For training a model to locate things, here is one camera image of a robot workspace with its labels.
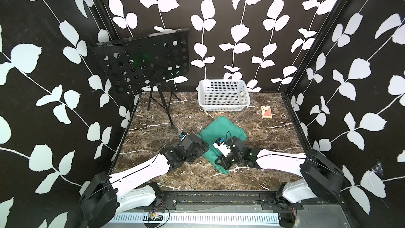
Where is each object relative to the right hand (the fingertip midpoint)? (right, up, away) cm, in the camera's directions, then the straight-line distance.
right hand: (215, 160), depth 82 cm
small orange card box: (+37, +25, +27) cm, 53 cm away
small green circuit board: (-29, -22, -12) cm, 38 cm away
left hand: (-5, +8, -2) cm, 9 cm away
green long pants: (+4, +15, +16) cm, 23 cm away
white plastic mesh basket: (+8, +37, +36) cm, 52 cm away
